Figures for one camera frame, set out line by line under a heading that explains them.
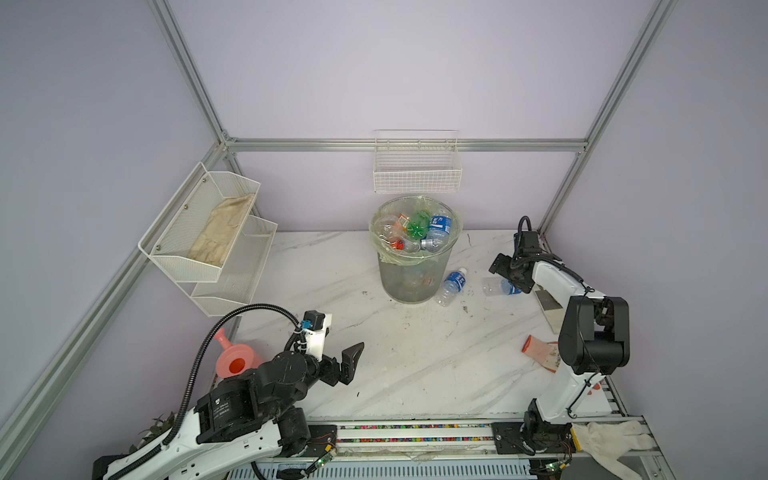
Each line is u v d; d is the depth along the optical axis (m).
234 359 0.76
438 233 0.84
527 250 0.76
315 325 0.52
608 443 0.73
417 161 0.95
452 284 0.98
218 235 0.79
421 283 0.90
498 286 1.04
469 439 0.75
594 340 0.49
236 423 0.43
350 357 0.55
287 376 0.44
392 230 0.84
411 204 0.93
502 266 0.88
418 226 0.82
